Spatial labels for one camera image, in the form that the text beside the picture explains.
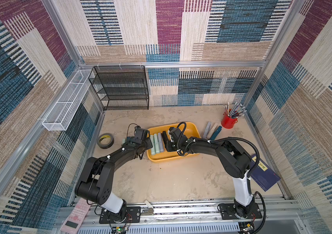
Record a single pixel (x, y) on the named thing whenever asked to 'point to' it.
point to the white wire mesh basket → (60, 115)
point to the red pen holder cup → (227, 122)
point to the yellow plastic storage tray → (192, 130)
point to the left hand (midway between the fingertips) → (149, 142)
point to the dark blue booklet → (263, 174)
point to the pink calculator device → (73, 222)
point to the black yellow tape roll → (105, 141)
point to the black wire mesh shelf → (120, 87)
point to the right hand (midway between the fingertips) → (169, 147)
